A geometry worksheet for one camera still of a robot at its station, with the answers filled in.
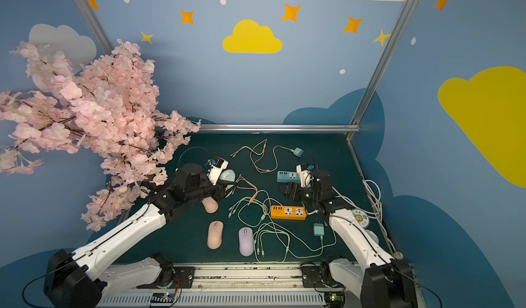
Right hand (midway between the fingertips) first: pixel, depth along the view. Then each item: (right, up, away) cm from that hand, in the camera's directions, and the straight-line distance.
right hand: (288, 186), depth 83 cm
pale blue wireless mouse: (-22, +6, -12) cm, 26 cm away
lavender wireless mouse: (-17, -23, -2) cm, 29 cm away
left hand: (-21, +4, -6) cm, 23 cm away
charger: (+9, +14, +29) cm, 34 cm away
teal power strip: (+2, +2, +19) cm, 19 cm away
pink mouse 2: (-30, -19, 0) cm, 35 cm away
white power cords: (+42, -15, +10) cm, 45 cm away
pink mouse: (-34, -9, +6) cm, 35 cm away
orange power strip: (+1, -13, +6) cm, 14 cm away
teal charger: (+13, -19, +3) cm, 24 cm away
